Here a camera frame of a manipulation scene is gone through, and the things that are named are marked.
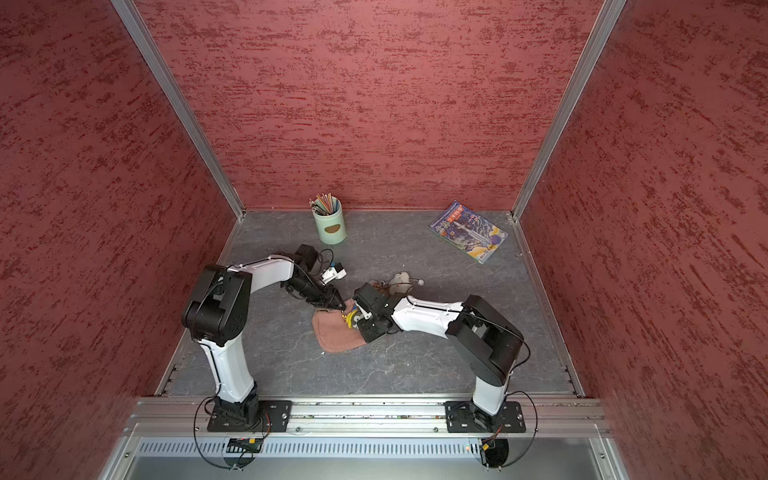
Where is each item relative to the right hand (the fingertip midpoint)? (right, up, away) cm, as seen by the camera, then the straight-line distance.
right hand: (371, 335), depth 88 cm
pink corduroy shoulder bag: (-11, +2, -3) cm, 12 cm away
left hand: (-10, +7, +2) cm, 12 cm away
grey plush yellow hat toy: (-6, +6, -3) cm, 9 cm away
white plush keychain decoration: (+9, +15, +7) cm, 19 cm away
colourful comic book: (+36, +32, +25) cm, 55 cm away
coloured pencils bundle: (-18, +42, +17) cm, 49 cm away
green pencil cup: (-15, +33, +15) cm, 40 cm away
